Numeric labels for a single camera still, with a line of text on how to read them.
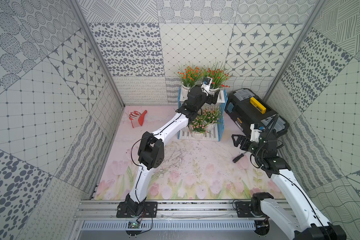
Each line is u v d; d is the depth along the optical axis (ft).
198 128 2.89
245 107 3.23
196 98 2.17
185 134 3.32
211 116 3.04
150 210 2.40
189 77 2.49
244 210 2.40
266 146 1.93
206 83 2.30
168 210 2.46
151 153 1.79
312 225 1.28
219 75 2.55
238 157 2.98
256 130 2.29
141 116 3.64
